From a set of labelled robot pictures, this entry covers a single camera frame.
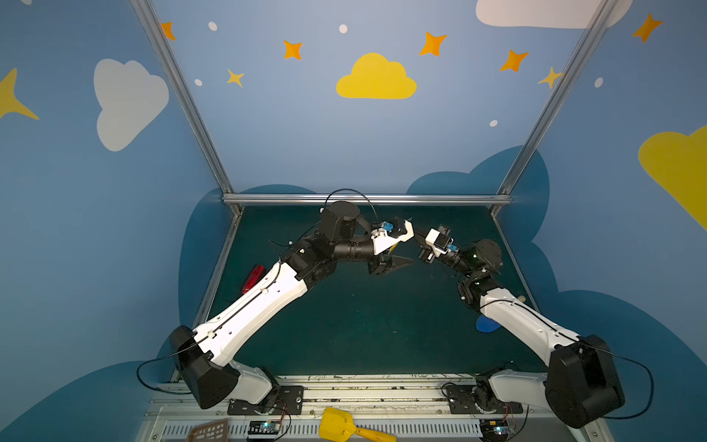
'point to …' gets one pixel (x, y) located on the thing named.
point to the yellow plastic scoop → (337, 425)
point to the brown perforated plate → (212, 431)
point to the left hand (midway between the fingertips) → (410, 245)
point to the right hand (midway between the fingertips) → (410, 221)
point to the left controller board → (263, 429)
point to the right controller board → (494, 430)
